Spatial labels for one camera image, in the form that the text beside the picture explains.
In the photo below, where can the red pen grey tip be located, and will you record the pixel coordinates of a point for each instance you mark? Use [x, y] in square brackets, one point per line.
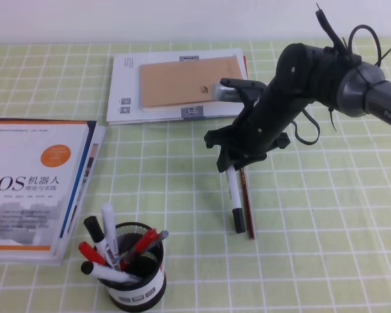
[149, 240]

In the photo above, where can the brown kraft notebook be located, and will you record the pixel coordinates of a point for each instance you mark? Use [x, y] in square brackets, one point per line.
[164, 85]

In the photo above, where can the white book under textbook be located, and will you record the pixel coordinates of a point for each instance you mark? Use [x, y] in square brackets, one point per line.
[81, 195]

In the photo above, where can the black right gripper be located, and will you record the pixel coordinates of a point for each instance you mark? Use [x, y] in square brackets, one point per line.
[304, 75]

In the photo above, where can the red book under stack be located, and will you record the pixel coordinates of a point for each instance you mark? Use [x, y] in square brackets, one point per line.
[245, 64]

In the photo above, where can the red capped marker left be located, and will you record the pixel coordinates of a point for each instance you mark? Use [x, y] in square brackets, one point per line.
[90, 253]

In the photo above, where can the white book under notebook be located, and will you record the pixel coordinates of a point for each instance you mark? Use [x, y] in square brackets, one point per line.
[123, 103]

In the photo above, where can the black capped marker low left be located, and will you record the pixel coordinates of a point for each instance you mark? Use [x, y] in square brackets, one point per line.
[107, 273]

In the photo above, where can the red brown pencil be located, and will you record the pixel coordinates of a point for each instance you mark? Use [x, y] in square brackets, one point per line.
[246, 201]

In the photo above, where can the black capped marker upright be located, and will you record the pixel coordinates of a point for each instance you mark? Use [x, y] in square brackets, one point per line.
[97, 235]

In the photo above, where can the ROS robotics textbook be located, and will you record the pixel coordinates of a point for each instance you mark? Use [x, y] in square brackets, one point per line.
[29, 182]

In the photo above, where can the black mesh pen holder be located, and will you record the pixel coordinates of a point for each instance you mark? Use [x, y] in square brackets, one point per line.
[149, 266]

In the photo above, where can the black capped white marker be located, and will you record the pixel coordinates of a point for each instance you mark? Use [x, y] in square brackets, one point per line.
[237, 212]

